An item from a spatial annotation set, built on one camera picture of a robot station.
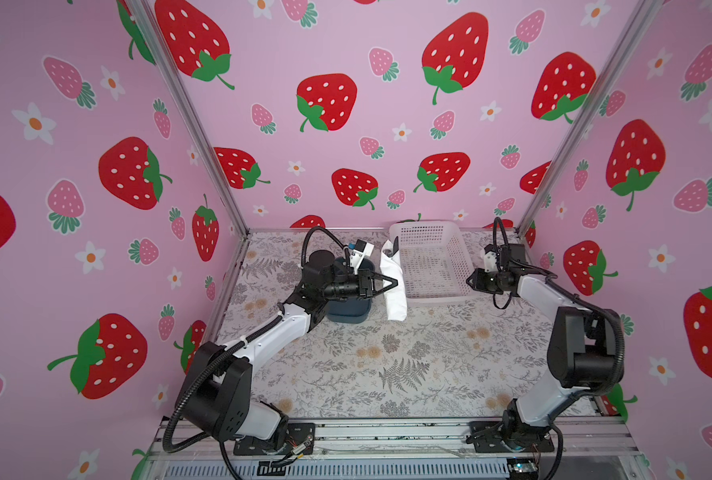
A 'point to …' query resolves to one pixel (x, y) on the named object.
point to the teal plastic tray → (352, 311)
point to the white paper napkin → (392, 267)
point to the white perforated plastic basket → (436, 259)
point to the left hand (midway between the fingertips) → (396, 287)
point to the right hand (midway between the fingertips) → (471, 279)
